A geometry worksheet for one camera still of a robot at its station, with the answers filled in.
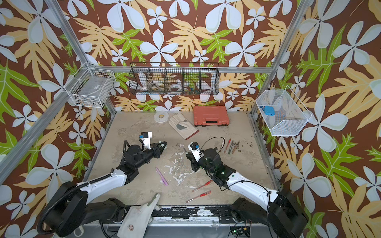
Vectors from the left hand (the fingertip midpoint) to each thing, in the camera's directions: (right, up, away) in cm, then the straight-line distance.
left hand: (166, 141), depth 80 cm
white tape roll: (-10, +16, +38) cm, 42 cm away
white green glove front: (-12, -37, -10) cm, 40 cm away
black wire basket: (+2, +40, +17) cm, 44 cm away
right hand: (+11, -7, -1) cm, 13 cm away
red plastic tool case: (+30, +17, +35) cm, 49 cm away
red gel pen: (+22, -25, +5) cm, 34 cm away
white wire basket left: (-46, +32, +7) cm, 57 cm away
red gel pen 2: (+19, -30, +1) cm, 36 cm away
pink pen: (-1, -24, +5) cm, 25 cm away
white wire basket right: (+67, +15, -1) cm, 69 cm away
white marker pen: (+36, -4, +21) cm, 42 cm away
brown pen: (+44, -6, +20) cm, 49 cm away
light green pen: (+10, -4, -1) cm, 11 cm away
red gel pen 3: (+40, -3, +22) cm, 46 cm away
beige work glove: (+8, +8, +31) cm, 33 cm away
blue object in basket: (+60, +18, +7) cm, 62 cm away
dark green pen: (+41, -6, +19) cm, 45 cm away
